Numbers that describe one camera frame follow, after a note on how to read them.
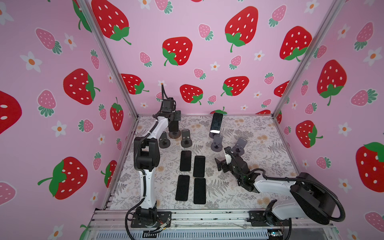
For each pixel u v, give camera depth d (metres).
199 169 0.93
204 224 0.73
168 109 0.80
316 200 0.43
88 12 0.69
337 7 0.69
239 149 0.95
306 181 0.48
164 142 1.02
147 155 0.57
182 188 0.84
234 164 0.67
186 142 1.04
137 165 0.60
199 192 0.83
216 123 1.02
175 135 1.07
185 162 0.96
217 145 0.97
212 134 1.11
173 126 1.02
